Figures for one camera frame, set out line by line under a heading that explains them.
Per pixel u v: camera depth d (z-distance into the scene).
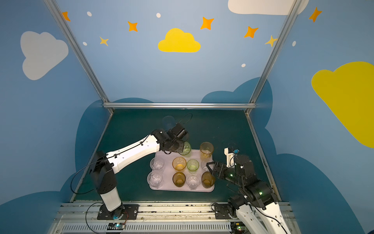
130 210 0.75
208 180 0.84
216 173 0.60
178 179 0.84
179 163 0.88
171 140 0.59
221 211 0.75
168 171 0.89
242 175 0.50
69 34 0.78
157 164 0.89
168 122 1.04
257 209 0.43
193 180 0.84
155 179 0.84
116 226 0.70
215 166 0.60
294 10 0.70
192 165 0.89
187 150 0.85
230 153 0.62
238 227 0.71
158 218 0.73
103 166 0.49
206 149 0.89
